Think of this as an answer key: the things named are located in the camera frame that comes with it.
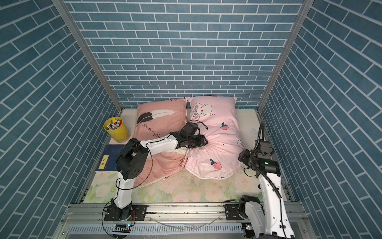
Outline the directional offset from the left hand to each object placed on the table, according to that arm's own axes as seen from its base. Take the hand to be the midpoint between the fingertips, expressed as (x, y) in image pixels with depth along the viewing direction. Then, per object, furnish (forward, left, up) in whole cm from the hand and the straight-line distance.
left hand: (208, 144), depth 92 cm
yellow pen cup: (+10, +60, +4) cm, 61 cm away
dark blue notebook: (-8, +62, -7) cm, 63 cm away
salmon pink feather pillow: (+20, +37, 0) cm, 42 cm away
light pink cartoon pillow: (-10, -8, +5) cm, 13 cm away
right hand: (-12, -19, +7) cm, 23 cm away
